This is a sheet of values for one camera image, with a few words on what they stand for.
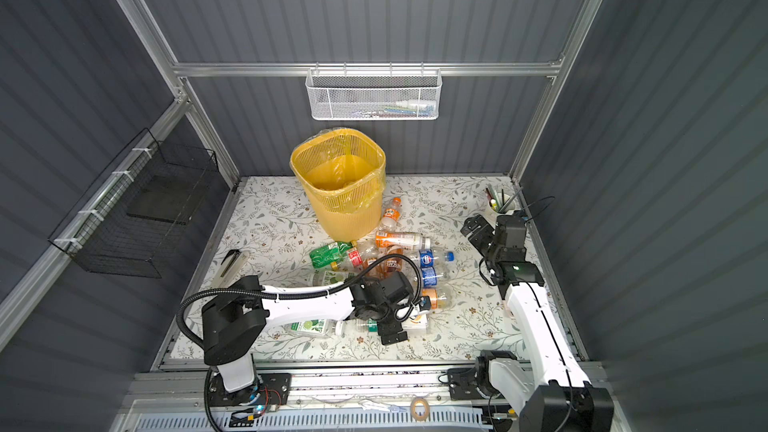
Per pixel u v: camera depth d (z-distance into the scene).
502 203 1.00
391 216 1.02
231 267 0.93
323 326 0.80
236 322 0.47
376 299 0.64
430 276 0.88
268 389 0.73
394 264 0.90
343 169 1.05
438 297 0.87
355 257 0.91
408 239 0.96
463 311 0.87
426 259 0.91
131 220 0.72
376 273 0.89
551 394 0.40
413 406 0.71
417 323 0.79
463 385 0.74
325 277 0.89
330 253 0.96
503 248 0.60
